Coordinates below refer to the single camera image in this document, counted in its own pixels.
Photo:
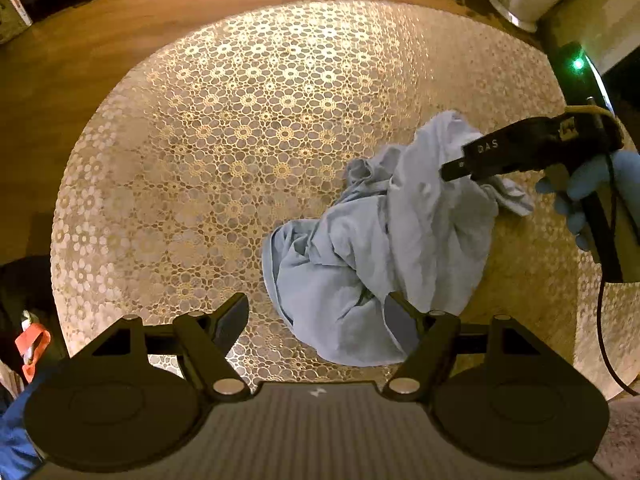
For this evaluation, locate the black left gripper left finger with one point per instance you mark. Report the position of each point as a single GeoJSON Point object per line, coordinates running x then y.
{"type": "Point", "coordinates": [204, 341]}

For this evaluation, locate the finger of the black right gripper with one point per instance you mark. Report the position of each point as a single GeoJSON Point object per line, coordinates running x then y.
{"type": "Point", "coordinates": [495, 154]}

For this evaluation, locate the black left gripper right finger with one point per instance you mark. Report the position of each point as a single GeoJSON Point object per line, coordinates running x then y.
{"type": "Point", "coordinates": [428, 342]}

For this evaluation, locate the light blue t-shirt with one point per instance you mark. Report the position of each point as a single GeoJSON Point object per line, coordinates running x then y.
{"type": "Point", "coordinates": [397, 227]}

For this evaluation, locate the blue gloved right hand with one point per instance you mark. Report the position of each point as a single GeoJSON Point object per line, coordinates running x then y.
{"type": "Point", "coordinates": [586, 180]}

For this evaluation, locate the orange fabric piece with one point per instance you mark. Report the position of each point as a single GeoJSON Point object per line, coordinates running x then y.
{"type": "Point", "coordinates": [32, 344]}

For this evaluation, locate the round floral lace tablecloth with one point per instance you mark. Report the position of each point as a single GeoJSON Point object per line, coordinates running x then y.
{"type": "Point", "coordinates": [205, 147]}

